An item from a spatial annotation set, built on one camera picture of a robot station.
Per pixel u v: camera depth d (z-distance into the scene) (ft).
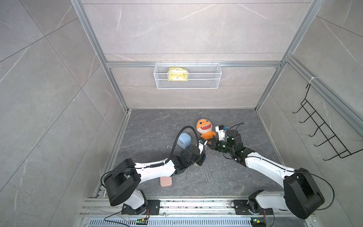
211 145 2.54
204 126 3.22
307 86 2.38
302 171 1.48
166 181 2.62
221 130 2.51
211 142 2.53
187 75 2.88
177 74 2.82
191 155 2.03
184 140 2.98
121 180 1.49
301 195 1.35
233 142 2.13
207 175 2.76
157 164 1.74
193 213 2.39
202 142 2.30
